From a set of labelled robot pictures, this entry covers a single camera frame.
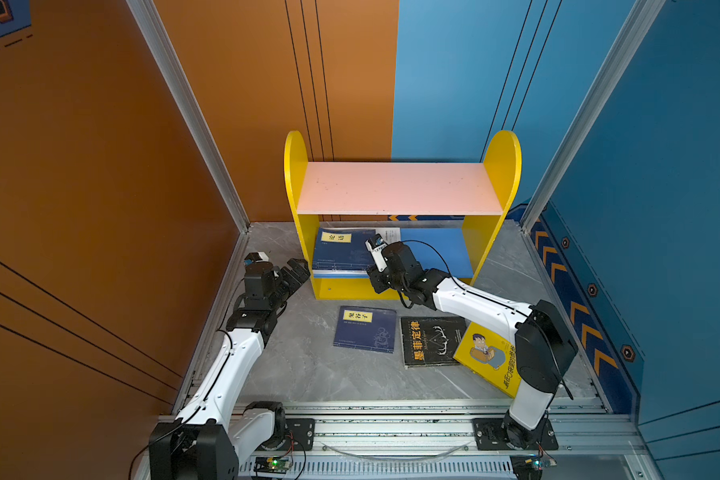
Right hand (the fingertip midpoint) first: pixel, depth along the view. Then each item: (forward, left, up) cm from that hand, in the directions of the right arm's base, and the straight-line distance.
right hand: (369, 268), depth 86 cm
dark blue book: (+6, +8, +2) cm, 10 cm away
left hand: (-2, +19, +4) cm, 20 cm away
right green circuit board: (-45, -37, -19) cm, 62 cm away
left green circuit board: (-45, +23, -18) cm, 54 cm away
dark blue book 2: (-11, +1, -16) cm, 19 cm away
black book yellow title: (-15, -18, -16) cm, 29 cm away
